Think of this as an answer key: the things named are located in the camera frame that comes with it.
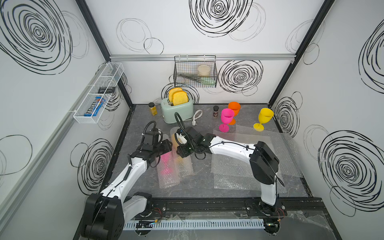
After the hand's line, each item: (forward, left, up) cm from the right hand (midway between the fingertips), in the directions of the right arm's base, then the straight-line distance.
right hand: (180, 149), depth 84 cm
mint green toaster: (+26, +11, +3) cm, 29 cm away
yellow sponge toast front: (+32, +3, +10) cm, 34 cm away
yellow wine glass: (+22, -52, +4) cm, 57 cm away
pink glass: (+22, -28, +4) cm, 36 cm away
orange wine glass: (+31, -35, +4) cm, 47 cm away
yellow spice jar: (+34, +24, -2) cm, 41 cm away
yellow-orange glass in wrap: (-9, -3, -1) cm, 10 cm away
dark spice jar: (+33, -22, -4) cm, 40 cm away
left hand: (+2, +7, +1) cm, 7 cm away
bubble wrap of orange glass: (-9, -29, -10) cm, 32 cm away
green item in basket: (+41, -15, +17) cm, 47 cm away
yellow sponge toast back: (+35, +9, +11) cm, 38 cm away
